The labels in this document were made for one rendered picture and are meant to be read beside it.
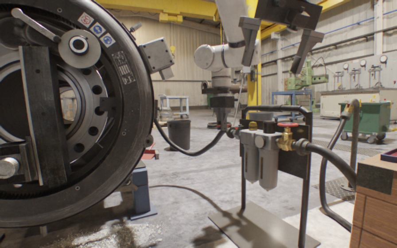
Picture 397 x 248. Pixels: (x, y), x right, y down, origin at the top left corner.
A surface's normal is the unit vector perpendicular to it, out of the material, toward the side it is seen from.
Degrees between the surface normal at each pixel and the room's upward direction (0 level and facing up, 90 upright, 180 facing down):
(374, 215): 90
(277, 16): 113
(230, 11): 134
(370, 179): 90
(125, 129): 90
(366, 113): 90
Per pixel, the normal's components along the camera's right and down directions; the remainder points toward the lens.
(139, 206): 0.45, 0.08
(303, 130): -0.89, 0.07
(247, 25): 0.11, 0.49
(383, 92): 0.18, 0.10
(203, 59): -0.53, 0.16
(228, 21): -0.42, 0.76
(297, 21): 0.05, 0.78
